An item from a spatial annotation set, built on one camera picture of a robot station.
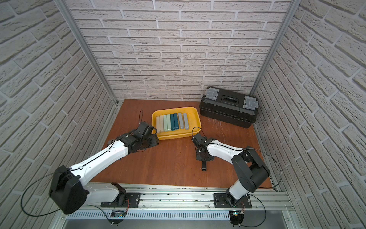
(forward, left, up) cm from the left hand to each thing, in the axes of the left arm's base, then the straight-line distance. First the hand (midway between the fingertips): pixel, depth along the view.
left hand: (158, 138), depth 83 cm
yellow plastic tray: (+23, -23, -12) cm, 35 cm away
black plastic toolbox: (+20, -53, +5) cm, 56 cm away
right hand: (-6, -29, -13) cm, 32 cm away
